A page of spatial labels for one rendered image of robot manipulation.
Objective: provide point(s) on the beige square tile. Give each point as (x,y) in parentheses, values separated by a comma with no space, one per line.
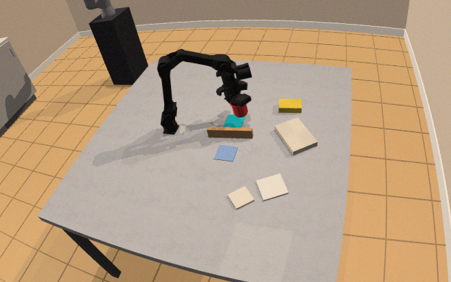
(240,197)

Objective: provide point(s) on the cream flat rectangular tile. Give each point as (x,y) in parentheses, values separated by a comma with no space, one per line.
(272,187)

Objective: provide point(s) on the red plastic cup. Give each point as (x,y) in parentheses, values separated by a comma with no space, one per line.
(240,111)

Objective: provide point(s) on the beige flat rectangular slab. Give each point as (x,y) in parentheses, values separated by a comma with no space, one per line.
(296,136)

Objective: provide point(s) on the yellow rectangular block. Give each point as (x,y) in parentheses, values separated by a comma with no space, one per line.
(290,106)

